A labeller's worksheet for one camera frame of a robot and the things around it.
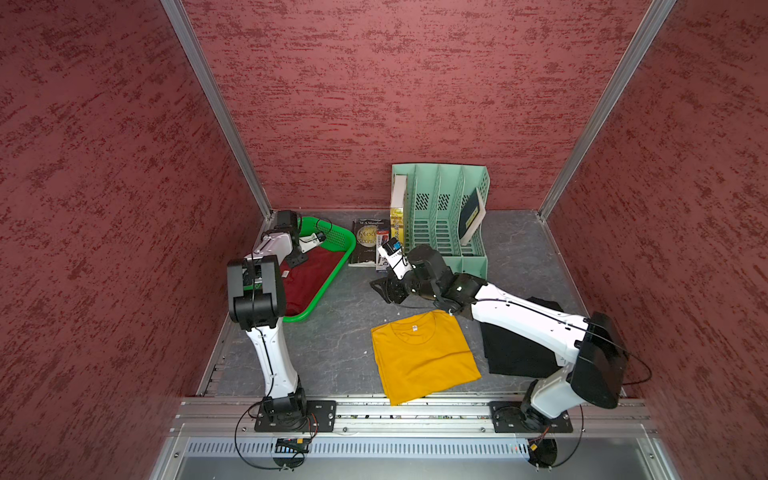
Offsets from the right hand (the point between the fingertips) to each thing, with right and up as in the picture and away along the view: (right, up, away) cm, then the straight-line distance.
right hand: (380, 282), depth 77 cm
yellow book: (+5, +28, +15) cm, 32 cm away
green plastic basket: (-18, +12, +28) cm, 35 cm away
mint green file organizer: (+18, +28, +30) cm, 45 cm away
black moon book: (-8, +11, +33) cm, 35 cm away
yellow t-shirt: (+11, -22, +7) cm, 26 cm away
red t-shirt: (-28, -3, +21) cm, 35 cm away
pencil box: (-1, +12, +32) cm, 35 cm away
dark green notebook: (+31, +20, +27) cm, 46 cm away
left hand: (-33, +6, +25) cm, 42 cm away
